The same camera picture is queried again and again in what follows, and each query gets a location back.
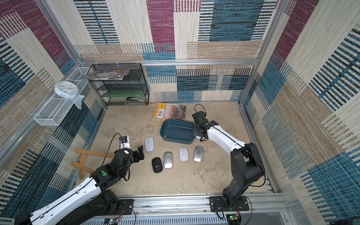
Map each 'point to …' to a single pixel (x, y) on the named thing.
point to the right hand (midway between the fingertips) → (199, 129)
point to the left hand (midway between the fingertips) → (135, 146)
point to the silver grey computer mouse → (198, 153)
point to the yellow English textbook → (162, 111)
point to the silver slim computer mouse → (168, 160)
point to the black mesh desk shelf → (132, 89)
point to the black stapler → (131, 100)
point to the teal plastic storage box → (177, 131)
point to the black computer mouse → (157, 166)
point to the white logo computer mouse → (183, 155)
